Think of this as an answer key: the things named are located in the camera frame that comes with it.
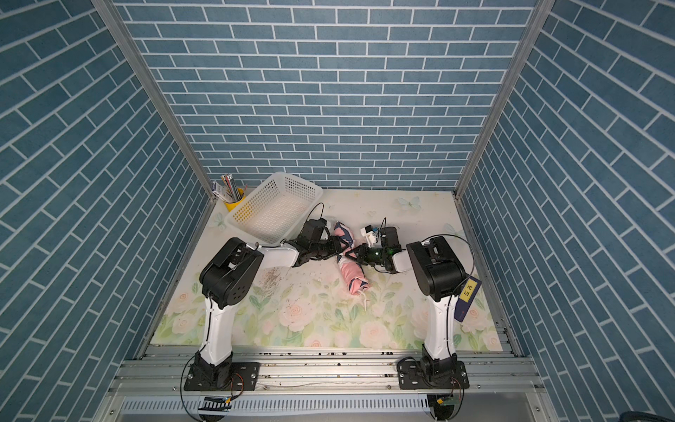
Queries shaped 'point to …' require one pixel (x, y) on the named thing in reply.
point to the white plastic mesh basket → (275, 210)
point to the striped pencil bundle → (232, 191)
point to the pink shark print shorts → (357, 281)
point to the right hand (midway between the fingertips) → (349, 256)
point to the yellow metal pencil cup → (230, 206)
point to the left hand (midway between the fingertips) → (351, 248)
